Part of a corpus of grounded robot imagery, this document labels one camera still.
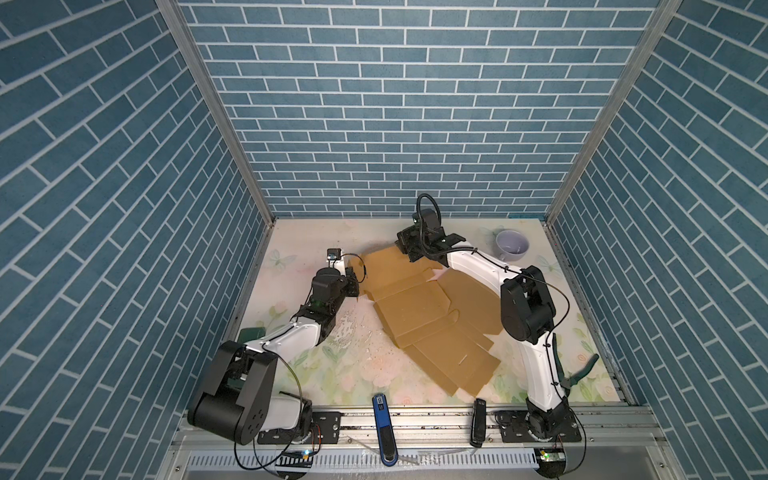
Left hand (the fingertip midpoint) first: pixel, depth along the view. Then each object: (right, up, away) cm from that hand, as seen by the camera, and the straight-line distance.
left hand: (353, 267), depth 89 cm
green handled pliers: (+60, -31, -8) cm, 68 cm away
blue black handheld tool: (+11, -40, -19) cm, 45 cm away
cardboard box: (+17, -10, +9) cm, 22 cm away
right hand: (+10, +10, +6) cm, 16 cm away
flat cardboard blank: (+31, -26, -2) cm, 40 cm away
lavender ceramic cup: (+55, +7, +20) cm, 59 cm away
